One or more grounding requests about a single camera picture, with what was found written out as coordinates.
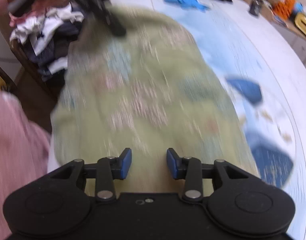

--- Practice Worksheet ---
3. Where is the pile of white pink clothes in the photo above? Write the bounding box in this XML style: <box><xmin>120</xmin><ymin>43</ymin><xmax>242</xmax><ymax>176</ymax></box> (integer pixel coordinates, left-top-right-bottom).
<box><xmin>10</xmin><ymin>2</ymin><xmax>86</xmax><ymax>81</ymax></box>

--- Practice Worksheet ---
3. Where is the white sideboard cabinet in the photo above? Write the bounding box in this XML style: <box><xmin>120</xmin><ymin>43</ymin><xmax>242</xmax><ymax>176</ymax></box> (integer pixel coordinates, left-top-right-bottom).
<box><xmin>243</xmin><ymin>0</ymin><xmax>306</xmax><ymax>68</ymax></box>

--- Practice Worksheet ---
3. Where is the dark jar on table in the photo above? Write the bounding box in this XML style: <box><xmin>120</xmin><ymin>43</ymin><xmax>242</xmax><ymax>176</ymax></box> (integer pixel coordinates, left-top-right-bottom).
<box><xmin>249</xmin><ymin>0</ymin><xmax>263</xmax><ymax>17</ymax></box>

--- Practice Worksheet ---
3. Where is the orange patterned bag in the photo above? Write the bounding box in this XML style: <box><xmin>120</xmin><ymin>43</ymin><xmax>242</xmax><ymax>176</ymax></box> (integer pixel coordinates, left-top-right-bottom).
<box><xmin>273</xmin><ymin>0</ymin><xmax>296</xmax><ymax>21</ymax></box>

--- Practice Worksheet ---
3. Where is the green embroidered sheer jacket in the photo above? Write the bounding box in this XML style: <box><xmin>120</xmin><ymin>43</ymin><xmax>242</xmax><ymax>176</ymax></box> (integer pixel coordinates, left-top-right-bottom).
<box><xmin>51</xmin><ymin>7</ymin><xmax>258</xmax><ymax>193</ymax></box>

